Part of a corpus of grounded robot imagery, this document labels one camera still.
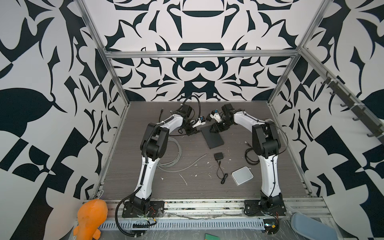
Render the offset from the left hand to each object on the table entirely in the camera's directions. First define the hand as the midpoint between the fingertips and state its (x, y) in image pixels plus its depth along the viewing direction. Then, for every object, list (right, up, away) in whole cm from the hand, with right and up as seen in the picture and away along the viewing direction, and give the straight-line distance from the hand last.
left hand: (197, 127), depth 102 cm
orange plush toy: (-47, -35, -37) cm, 69 cm away
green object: (+5, -45, -36) cm, 58 cm away
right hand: (+11, -1, 0) cm, 11 cm away
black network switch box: (+11, -7, -4) cm, 14 cm away
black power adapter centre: (+12, -17, -11) cm, 23 cm away
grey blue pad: (+51, -44, -33) cm, 75 cm away
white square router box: (+24, -25, -19) cm, 40 cm away
